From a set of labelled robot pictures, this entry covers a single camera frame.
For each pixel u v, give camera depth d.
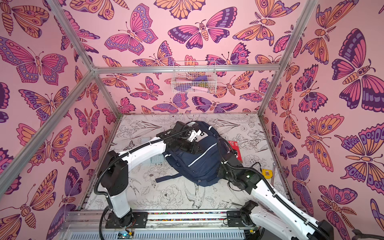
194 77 0.96
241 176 0.54
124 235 0.72
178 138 0.73
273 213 0.46
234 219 0.73
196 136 0.77
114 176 0.47
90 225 0.74
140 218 0.74
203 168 0.82
